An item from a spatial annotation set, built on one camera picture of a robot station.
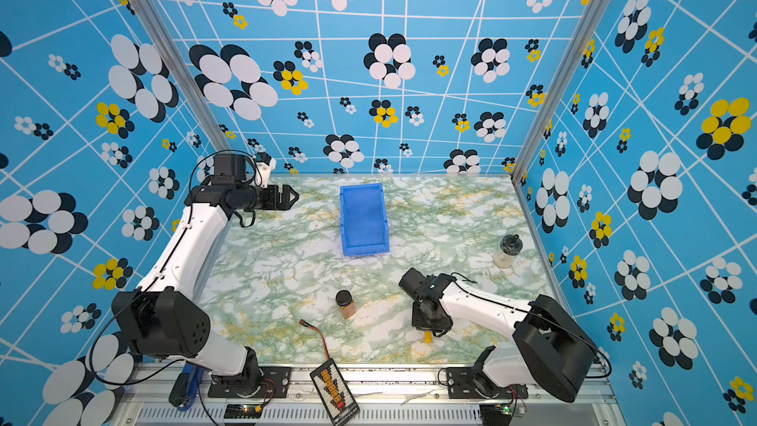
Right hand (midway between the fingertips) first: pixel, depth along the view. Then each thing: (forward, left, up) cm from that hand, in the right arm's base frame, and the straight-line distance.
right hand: (426, 325), depth 83 cm
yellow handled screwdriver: (-4, 0, +1) cm, 4 cm away
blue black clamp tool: (-17, +60, +5) cm, 62 cm away
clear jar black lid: (+19, -25, +11) cm, 34 cm away
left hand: (+28, +40, +26) cm, 55 cm away
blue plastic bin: (+39, +20, +1) cm, 44 cm away
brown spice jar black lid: (+2, +22, +8) cm, 23 cm away
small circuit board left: (-21, +47, -1) cm, 51 cm away
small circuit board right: (-21, -15, 0) cm, 25 cm away
